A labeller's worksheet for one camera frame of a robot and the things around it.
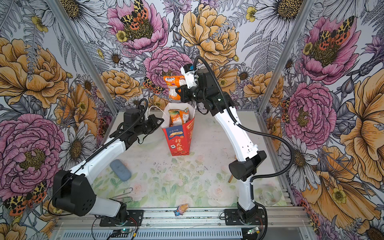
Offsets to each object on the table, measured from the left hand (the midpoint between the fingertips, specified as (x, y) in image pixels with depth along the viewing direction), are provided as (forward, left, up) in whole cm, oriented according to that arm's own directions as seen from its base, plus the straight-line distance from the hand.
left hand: (164, 123), depth 82 cm
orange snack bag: (+7, -7, -3) cm, 11 cm away
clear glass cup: (-29, -55, -22) cm, 66 cm away
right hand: (+2, -9, +19) cm, 21 cm away
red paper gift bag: (-4, -7, -7) cm, 11 cm away
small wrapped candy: (-37, -9, -21) cm, 44 cm away
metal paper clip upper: (-26, +22, -24) cm, 42 cm away
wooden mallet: (-22, -36, -24) cm, 49 cm away
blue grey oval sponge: (-17, +26, -22) cm, 38 cm away
